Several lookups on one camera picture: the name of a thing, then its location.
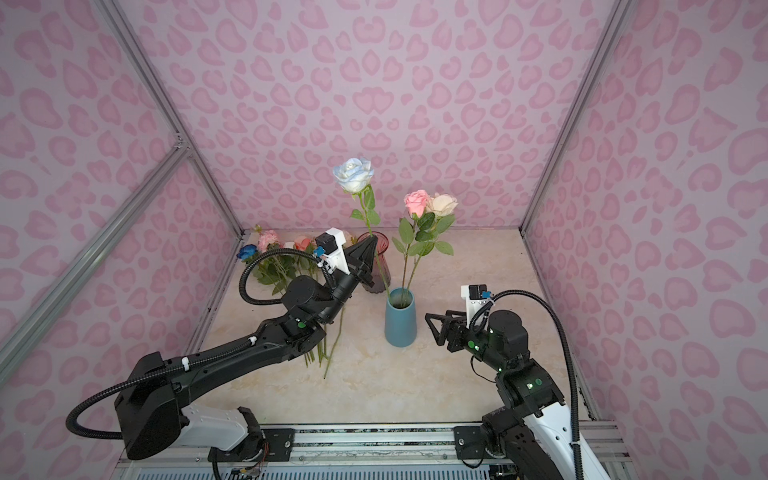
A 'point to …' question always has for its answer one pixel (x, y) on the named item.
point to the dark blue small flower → (247, 252)
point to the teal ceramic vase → (400, 319)
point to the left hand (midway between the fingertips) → (377, 234)
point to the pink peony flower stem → (266, 238)
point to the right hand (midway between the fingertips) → (436, 316)
